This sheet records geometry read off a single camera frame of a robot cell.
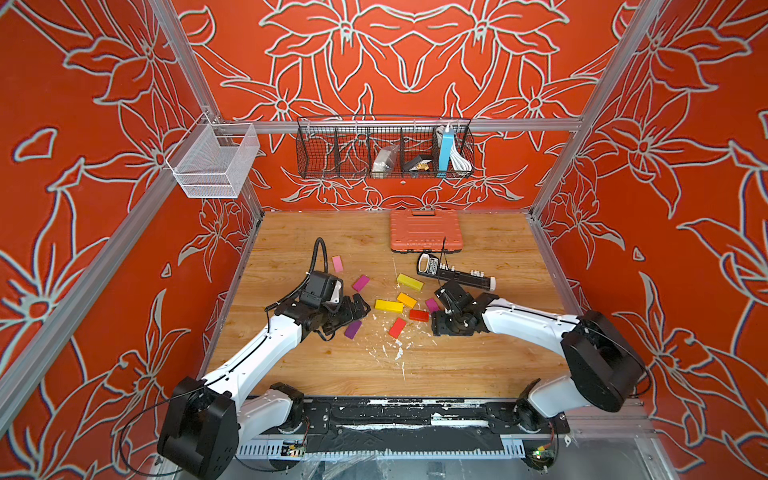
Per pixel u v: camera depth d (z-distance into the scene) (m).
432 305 0.88
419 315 0.97
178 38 0.74
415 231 1.09
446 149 0.86
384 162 0.91
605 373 0.43
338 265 1.04
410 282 0.98
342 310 0.72
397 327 0.90
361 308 0.74
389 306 0.92
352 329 0.87
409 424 0.73
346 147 1.01
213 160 0.93
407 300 0.95
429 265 1.02
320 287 0.64
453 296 0.70
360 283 0.99
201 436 0.40
